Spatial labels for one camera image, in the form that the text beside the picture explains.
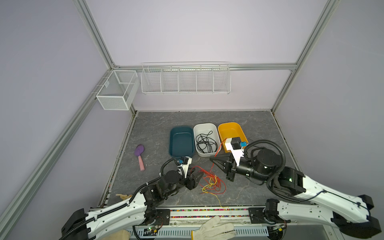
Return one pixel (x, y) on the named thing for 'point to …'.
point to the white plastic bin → (204, 128)
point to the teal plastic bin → (181, 141)
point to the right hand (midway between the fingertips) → (210, 159)
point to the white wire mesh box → (119, 91)
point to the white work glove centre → (208, 231)
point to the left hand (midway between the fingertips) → (199, 173)
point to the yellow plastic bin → (230, 130)
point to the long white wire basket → (181, 78)
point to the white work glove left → (123, 234)
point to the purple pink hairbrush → (139, 150)
